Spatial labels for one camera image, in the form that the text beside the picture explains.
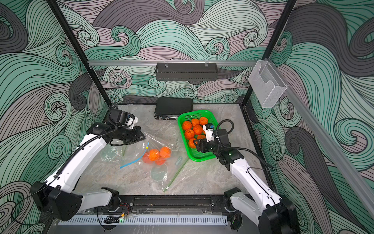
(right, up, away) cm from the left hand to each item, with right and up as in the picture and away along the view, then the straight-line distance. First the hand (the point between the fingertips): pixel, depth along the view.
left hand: (145, 134), depth 75 cm
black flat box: (+9, +16, +41) cm, 45 cm away
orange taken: (+23, +3, +23) cm, 33 cm away
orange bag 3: (+4, -12, +2) cm, 13 cm away
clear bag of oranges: (-7, -19, +9) cm, 22 cm away
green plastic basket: (+28, -15, +17) cm, 36 cm away
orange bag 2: (+26, -8, +16) cm, 31 cm away
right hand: (+28, -4, +5) cm, 29 cm away
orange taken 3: (+24, -3, +19) cm, 31 cm away
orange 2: (+30, 0, +22) cm, 37 cm away
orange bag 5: (0, -13, +3) cm, 14 cm away
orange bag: (+31, -4, +18) cm, 36 cm away
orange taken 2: (+29, +6, +27) cm, 40 cm away
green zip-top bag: (+10, -24, +7) cm, 27 cm away
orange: (+35, +6, +27) cm, 45 cm away
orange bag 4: (+11, -10, +3) cm, 15 cm away
